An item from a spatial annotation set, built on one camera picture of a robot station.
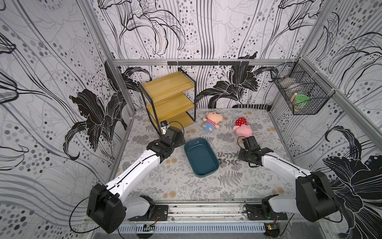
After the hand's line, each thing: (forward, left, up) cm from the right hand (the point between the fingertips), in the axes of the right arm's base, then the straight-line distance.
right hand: (243, 153), depth 91 cm
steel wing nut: (0, +14, -2) cm, 14 cm away
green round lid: (+18, -28, +29) cm, 44 cm away
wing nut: (-5, +14, -2) cm, 15 cm away
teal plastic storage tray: (-3, +26, -1) cm, 26 cm away
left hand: (+1, +40, +14) cm, 43 cm away
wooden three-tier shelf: (+16, +42, +32) cm, 55 cm away
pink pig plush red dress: (+17, -2, +3) cm, 17 cm away
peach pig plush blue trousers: (+25, +17, +4) cm, 31 cm away
